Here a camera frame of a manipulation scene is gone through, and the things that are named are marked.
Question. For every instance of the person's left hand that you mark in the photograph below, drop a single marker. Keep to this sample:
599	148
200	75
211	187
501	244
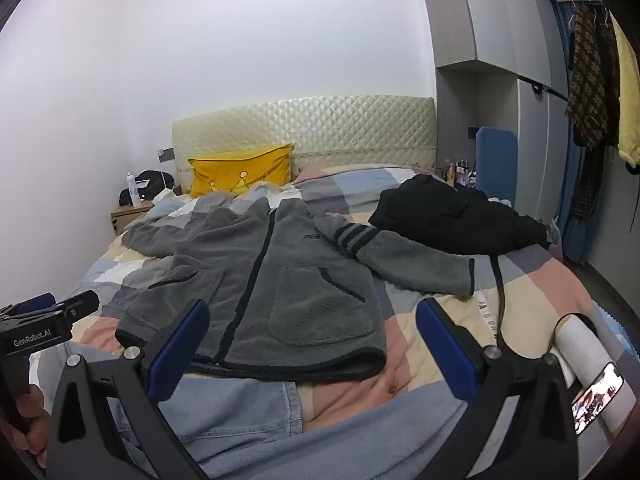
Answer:
27	422

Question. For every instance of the blue padded board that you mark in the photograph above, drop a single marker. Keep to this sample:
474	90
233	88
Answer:
496	165

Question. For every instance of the row of small bottles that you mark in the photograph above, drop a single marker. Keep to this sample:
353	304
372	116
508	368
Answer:
457	172

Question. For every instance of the pale yellow sweater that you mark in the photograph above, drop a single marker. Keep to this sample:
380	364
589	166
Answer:
629	110

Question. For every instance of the yellow pillow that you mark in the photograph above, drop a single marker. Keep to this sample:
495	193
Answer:
240	170

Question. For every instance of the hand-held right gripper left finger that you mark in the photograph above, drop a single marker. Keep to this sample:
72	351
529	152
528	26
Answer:
181	351

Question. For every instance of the cream quilted headboard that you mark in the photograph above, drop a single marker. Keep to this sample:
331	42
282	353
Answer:
325	125

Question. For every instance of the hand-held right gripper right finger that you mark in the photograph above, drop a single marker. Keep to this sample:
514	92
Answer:
445	355

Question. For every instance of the light blue jeans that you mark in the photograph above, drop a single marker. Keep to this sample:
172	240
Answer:
240	412

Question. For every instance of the white spray bottle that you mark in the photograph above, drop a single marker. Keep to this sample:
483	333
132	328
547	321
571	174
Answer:
134	191

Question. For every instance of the black jacket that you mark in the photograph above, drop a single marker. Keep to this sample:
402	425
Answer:
440	215

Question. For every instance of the brown houndstooth coat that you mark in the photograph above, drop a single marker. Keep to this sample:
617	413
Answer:
587	85

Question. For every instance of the checked bed cover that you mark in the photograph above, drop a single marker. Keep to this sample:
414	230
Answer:
530	280

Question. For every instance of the black clothes rail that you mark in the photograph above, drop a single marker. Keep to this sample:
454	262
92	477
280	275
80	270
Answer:
545	89

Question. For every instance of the grey wall switch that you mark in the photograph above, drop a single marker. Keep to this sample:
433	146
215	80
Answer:
166	154

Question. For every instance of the white paper roll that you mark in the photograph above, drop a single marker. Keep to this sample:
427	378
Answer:
575	340

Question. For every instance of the grey fleece jacket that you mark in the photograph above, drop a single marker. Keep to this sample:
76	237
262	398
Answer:
280	280

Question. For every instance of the black hanging garment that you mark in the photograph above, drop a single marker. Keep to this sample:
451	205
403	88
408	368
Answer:
610	85

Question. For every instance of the wooden nightstand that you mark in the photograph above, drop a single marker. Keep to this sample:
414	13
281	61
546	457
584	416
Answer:
127	216

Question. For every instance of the grey wardrobe cabinet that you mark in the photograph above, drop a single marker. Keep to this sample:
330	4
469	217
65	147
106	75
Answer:
500	10

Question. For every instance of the smartphone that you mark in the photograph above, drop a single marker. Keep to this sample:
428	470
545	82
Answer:
597	397

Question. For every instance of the black bag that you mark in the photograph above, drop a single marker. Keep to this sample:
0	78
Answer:
152	180

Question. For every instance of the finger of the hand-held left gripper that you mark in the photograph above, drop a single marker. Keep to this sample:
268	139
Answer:
31	303
80	305

